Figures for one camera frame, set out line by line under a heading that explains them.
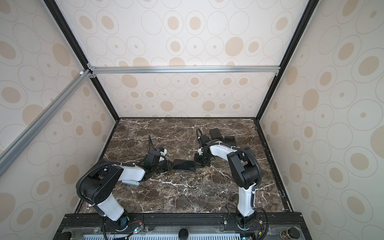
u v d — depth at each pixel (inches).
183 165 36.4
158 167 31.6
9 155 20.1
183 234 24.9
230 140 42.4
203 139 31.3
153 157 29.1
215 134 43.9
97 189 18.0
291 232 24.9
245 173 20.0
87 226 28.8
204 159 32.1
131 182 33.0
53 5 26.6
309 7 26.9
